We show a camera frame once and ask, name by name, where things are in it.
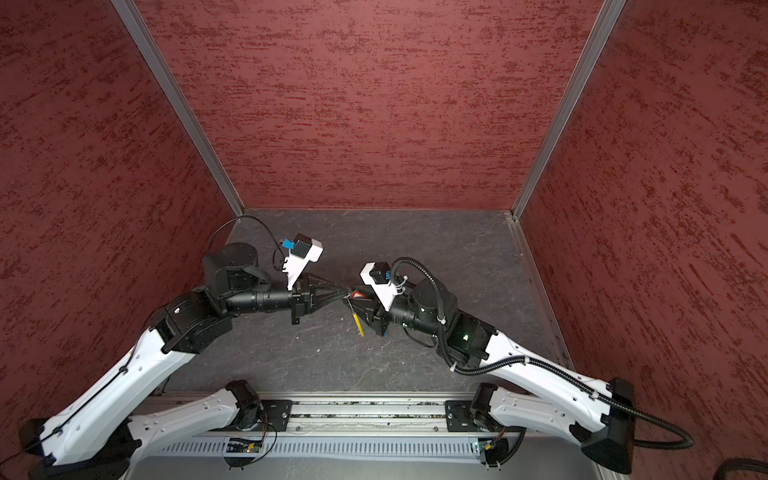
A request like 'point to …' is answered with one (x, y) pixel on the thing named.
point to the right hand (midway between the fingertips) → (348, 301)
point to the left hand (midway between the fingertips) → (342, 298)
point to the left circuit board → (243, 447)
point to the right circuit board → (493, 451)
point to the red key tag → (358, 294)
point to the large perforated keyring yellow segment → (359, 326)
